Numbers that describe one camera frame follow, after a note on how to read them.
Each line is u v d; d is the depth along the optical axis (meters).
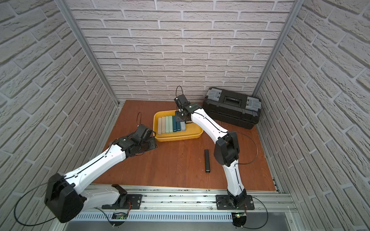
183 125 0.86
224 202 0.73
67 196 0.38
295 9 0.70
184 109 0.65
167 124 1.03
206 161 0.87
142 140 0.62
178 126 1.00
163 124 1.03
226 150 0.52
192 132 1.03
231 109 0.96
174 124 1.03
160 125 1.01
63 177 0.41
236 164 0.57
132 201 0.74
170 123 1.03
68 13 0.72
